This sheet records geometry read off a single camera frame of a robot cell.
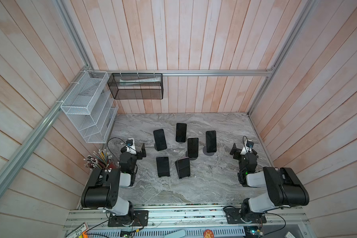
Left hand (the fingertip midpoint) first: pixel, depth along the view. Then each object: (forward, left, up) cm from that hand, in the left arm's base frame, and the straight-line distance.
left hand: (137, 144), depth 92 cm
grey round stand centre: (-6, -35, -8) cm, 36 cm away
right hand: (0, -66, +1) cm, 66 cm away
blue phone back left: (+4, -14, 0) cm, 15 cm away
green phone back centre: (+10, -28, 0) cm, 30 cm away
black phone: (-8, -16, -13) cm, 22 cm away
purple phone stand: (-3, -45, -6) cm, 46 cm away
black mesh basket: (+40, +4, +16) cm, 43 cm away
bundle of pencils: (-11, +19, +2) cm, 22 cm away
